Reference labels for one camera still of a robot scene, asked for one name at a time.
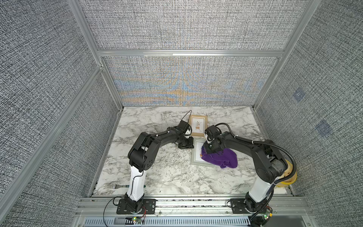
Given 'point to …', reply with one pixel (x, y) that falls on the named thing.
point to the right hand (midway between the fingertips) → (206, 146)
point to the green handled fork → (115, 186)
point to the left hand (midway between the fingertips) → (195, 148)
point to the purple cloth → (225, 158)
